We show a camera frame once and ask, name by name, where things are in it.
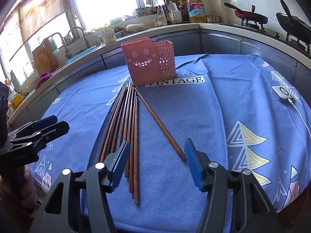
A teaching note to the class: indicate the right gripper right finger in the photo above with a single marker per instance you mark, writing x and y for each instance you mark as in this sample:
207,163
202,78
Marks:
252,211

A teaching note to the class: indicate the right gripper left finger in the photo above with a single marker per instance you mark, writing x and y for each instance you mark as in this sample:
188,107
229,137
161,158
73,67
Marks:
61,208

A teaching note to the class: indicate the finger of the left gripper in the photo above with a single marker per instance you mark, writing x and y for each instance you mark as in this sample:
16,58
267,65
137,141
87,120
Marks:
32,127
39,138

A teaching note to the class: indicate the lone brown wooden chopstick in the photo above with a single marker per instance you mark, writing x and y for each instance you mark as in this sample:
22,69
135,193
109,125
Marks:
168,135

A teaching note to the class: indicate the person's left hand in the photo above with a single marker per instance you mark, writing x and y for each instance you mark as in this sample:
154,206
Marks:
27,197

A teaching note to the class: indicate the magenta cloth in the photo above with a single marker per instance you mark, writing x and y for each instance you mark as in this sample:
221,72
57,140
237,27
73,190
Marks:
42,79

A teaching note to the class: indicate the wooden cutting board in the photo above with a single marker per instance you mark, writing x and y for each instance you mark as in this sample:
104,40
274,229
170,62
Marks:
44,59

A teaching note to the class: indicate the blue patterned tablecloth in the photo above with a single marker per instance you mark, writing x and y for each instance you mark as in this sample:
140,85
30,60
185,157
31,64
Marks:
225,105

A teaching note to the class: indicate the steel faucet right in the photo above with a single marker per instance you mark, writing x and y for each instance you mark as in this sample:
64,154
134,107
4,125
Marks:
80,33

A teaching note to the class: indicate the blue plastic basin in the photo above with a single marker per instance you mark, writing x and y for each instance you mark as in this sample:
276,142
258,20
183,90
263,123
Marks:
81,54

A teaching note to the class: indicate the patterned window blind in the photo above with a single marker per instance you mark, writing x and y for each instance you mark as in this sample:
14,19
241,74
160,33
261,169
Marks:
29,16

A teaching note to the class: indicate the white mug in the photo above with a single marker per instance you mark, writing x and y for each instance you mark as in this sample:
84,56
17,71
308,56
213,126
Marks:
107,37

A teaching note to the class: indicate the small white device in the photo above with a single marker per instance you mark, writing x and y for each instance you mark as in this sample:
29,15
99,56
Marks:
282,93

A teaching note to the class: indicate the pink plastic utensil holder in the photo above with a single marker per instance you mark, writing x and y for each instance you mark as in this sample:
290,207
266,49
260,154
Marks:
149,61

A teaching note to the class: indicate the white doughy lump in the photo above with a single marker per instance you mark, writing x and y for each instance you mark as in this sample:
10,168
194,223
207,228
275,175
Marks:
135,27

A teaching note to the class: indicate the black gas stove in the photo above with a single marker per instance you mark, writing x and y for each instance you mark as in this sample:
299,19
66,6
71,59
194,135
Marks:
287,39

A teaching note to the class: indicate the cleaver knife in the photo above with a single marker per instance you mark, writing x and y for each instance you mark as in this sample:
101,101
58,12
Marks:
159,4

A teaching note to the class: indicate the white plastic jug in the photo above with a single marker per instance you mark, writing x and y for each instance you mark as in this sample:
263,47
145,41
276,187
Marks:
176,12

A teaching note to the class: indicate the black wok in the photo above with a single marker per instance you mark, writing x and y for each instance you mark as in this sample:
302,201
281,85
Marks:
293,25

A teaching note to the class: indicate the red frying pan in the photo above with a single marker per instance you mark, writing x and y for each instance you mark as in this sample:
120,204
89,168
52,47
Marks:
248,15

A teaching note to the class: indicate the yellow cooking oil bottle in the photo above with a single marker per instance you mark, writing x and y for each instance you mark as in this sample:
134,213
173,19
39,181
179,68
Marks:
196,11

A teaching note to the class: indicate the small steel bowl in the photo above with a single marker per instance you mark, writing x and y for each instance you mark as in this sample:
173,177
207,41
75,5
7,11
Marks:
213,19

